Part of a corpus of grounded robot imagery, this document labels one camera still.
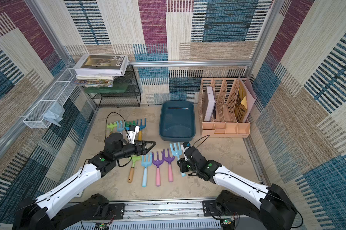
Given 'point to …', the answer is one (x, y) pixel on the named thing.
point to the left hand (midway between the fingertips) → (150, 142)
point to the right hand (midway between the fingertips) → (178, 161)
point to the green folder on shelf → (117, 88)
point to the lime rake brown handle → (111, 125)
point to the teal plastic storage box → (177, 122)
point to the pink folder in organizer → (250, 96)
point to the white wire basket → (59, 89)
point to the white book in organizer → (210, 111)
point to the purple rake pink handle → (169, 160)
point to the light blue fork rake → (121, 129)
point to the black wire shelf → (131, 98)
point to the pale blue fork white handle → (145, 164)
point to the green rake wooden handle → (127, 124)
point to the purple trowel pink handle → (157, 162)
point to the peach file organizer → (223, 107)
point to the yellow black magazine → (241, 106)
